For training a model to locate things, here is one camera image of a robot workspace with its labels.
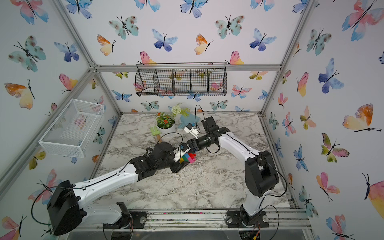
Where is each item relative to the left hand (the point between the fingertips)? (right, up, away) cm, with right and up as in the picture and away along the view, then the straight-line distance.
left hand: (185, 156), depth 78 cm
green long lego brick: (0, -1, -3) cm, 3 cm away
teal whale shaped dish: (-4, +20, +37) cm, 43 cm away
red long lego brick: (+3, +1, -3) cm, 4 cm away
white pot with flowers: (-14, +18, +18) cm, 28 cm away
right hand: (0, +4, 0) cm, 4 cm away
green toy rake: (-24, +11, +32) cm, 41 cm away
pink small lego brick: (+3, -2, -2) cm, 4 cm away
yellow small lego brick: (-1, 0, -12) cm, 12 cm away
